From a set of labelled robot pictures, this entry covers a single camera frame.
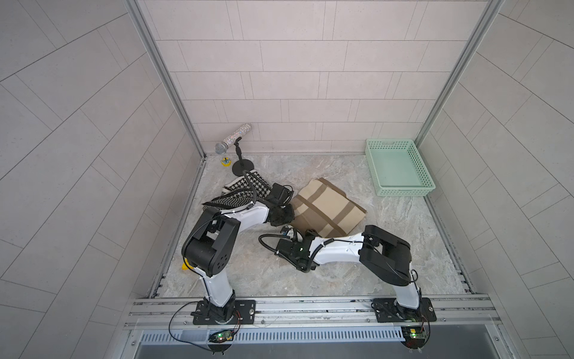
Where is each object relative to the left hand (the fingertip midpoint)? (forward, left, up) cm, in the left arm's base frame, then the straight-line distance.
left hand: (296, 215), depth 94 cm
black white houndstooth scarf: (+12, +23, +1) cm, 26 cm away
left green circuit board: (-42, +22, +2) cm, 47 cm away
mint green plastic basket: (+25, -50, +4) cm, 56 cm away
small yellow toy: (+30, +36, +1) cm, 46 cm away
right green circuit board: (-41, -37, +1) cm, 55 cm away
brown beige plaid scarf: (+4, -11, 0) cm, 12 cm away
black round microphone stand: (+26, +27, +2) cm, 38 cm away
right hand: (-9, -6, -3) cm, 11 cm away
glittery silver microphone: (+18, +30, +23) cm, 41 cm away
